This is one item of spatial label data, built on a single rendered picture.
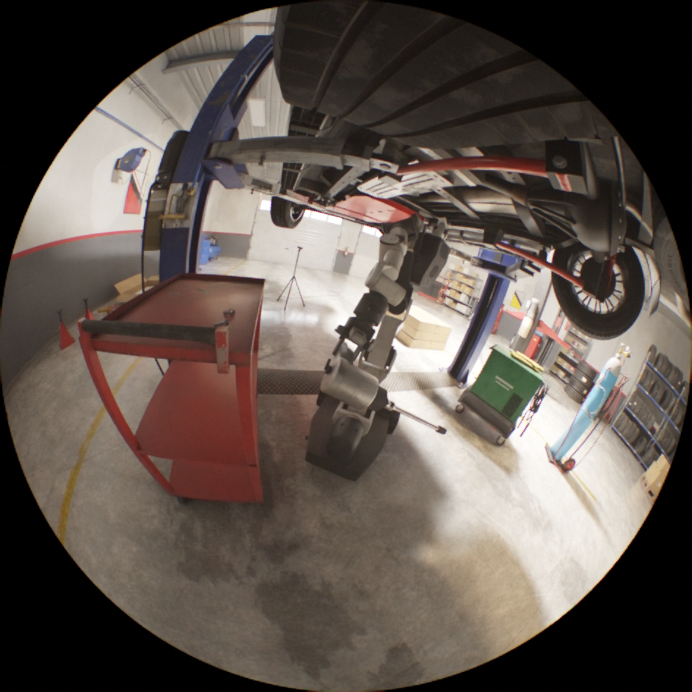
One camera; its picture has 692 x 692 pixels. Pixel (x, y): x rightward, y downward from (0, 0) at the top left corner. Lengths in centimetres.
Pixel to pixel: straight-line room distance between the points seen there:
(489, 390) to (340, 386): 174
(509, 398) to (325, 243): 982
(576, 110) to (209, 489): 123
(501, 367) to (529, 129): 189
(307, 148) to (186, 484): 147
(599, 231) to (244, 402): 116
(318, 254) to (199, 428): 1003
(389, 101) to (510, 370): 195
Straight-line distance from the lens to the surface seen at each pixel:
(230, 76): 183
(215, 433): 74
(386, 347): 113
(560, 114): 23
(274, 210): 276
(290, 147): 96
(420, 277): 114
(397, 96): 25
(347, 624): 114
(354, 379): 46
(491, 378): 203
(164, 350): 42
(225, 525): 111
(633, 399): 922
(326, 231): 1049
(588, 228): 92
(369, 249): 1126
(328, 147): 92
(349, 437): 95
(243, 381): 41
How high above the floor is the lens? 107
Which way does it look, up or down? 25 degrees down
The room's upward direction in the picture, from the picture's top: 16 degrees clockwise
